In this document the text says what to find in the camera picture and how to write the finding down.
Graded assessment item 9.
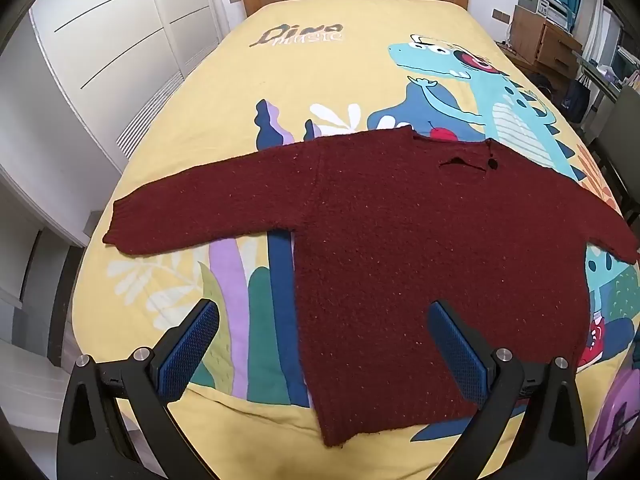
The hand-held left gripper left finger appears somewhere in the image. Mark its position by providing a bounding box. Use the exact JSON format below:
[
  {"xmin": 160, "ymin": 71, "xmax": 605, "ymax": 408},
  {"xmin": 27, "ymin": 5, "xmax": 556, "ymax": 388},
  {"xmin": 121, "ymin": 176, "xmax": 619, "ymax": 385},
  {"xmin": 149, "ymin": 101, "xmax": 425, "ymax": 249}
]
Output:
[{"xmin": 56, "ymin": 298, "xmax": 221, "ymax": 480}]

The yellow dinosaur printed blanket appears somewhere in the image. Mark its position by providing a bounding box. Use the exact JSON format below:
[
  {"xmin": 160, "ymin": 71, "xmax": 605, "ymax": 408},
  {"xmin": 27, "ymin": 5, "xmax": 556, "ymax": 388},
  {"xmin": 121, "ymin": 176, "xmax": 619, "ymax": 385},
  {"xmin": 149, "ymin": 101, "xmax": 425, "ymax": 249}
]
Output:
[{"xmin": 62, "ymin": 0, "xmax": 640, "ymax": 480}]

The white printer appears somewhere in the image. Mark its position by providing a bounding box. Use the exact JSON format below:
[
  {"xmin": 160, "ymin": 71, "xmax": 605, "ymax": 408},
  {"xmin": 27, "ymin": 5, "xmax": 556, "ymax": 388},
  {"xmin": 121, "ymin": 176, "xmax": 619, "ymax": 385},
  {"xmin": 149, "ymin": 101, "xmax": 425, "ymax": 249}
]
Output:
[{"xmin": 515, "ymin": 0, "xmax": 573, "ymax": 28}]

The white wardrobe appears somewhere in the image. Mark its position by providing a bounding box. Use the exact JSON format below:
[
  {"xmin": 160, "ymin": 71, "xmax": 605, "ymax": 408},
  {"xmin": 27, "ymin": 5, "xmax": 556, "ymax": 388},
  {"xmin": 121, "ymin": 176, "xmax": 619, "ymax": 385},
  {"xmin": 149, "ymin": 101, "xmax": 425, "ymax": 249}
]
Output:
[{"xmin": 0, "ymin": 0, "xmax": 238, "ymax": 281}]

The dark red knit sweater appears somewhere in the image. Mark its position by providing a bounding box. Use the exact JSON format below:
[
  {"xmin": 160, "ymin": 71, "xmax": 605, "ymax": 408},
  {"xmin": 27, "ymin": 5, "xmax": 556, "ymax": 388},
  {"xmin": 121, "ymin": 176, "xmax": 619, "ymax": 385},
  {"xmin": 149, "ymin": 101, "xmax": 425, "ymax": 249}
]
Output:
[{"xmin": 102, "ymin": 127, "xmax": 640, "ymax": 448}]

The wooden nightstand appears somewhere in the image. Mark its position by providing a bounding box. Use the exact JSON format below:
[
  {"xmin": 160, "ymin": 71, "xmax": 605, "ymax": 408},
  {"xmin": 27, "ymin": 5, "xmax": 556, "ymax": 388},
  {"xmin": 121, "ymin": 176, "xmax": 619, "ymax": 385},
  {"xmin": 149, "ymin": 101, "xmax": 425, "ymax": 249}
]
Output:
[{"xmin": 509, "ymin": 5, "xmax": 583, "ymax": 78}]

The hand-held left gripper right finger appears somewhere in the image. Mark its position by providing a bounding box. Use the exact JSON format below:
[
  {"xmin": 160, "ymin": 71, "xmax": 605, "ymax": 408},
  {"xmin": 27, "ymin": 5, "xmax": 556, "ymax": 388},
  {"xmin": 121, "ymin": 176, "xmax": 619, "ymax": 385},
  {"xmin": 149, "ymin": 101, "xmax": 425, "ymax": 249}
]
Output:
[{"xmin": 429, "ymin": 300, "xmax": 588, "ymax": 480}]

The dark blue tote bag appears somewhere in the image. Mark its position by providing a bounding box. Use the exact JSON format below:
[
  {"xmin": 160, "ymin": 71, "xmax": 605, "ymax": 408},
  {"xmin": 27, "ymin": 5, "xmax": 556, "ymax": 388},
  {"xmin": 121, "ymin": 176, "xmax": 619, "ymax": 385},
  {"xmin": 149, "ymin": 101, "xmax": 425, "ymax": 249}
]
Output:
[{"xmin": 560, "ymin": 77, "xmax": 593, "ymax": 123}]

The dark chair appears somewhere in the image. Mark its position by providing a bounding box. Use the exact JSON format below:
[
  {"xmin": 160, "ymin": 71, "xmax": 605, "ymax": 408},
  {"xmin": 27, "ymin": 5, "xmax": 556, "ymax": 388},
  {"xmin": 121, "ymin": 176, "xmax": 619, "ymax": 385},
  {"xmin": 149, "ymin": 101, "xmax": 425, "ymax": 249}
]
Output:
[{"xmin": 587, "ymin": 85, "xmax": 640, "ymax": 221}]

